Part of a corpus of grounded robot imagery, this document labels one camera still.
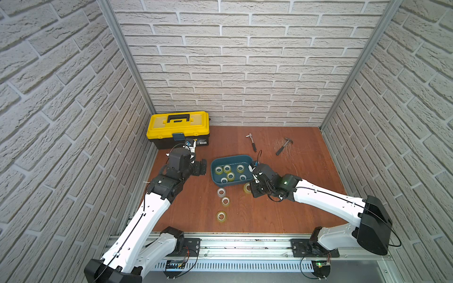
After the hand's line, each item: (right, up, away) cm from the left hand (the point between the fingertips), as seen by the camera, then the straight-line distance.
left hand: (197, 155), depth 75 cm
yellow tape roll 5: (+11, -15, +19) cm, 26 cm away
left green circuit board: (-9, -46, -2) cm, 47 cm away
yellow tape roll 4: (+14, -14, +20) cm, 28 cm away
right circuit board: (+52, -46, -5) cm, 69 cm away
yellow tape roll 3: (+20, -9, +23) cm, 32 cm away
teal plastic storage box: (+15, -10, +22) cm, 28 cm away
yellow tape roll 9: (+10, -30, +7) cm, 32 cm away
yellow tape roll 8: (+12, -24, +11) cm, 29 cm away
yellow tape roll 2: (+12, -9, +22) cm, 27 cm away
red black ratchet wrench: (+29, +5, +35) cm, 45 cm away
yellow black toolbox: (-21, +13, +20) cm, 32 cm away
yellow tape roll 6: (+21, -13, +19) cm, 31 cm away
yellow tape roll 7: (+21, -16, +4) cm, 27 cm away
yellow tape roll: (+8, -10, +22) cm, 26 cm away
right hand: (+25, -15, +6) cm, 30 cm away
